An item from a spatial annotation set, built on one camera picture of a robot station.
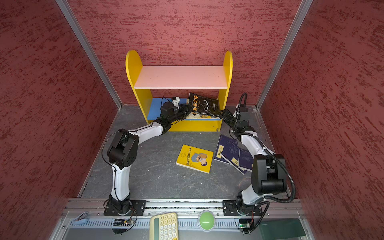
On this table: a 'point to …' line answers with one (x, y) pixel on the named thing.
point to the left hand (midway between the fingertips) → (195, 108)
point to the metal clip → (81, 216)
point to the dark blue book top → (246, 160)
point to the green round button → (206, 220)
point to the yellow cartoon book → (195, 158)
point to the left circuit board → (122, 222)
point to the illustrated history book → (194, 116)
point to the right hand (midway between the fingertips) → (222, 116)
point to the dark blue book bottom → (232, 154)
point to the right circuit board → (245, 223)
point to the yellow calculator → (164, 226)
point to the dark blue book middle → (223, 140)
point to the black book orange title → (199, 104)
